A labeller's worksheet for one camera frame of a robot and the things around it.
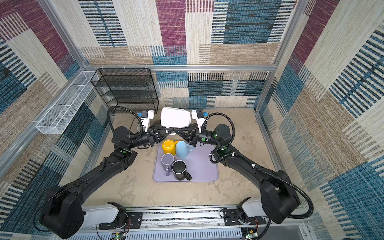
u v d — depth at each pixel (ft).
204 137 2.03
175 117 1.95
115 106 1.98
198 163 3.01
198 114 1.92
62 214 1.31
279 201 1.37
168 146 2.91
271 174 1.46
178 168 2.68
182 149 2.92
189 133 2.00
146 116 1.97
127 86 3.55
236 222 2.39
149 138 1.95
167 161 2.78
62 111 2.45
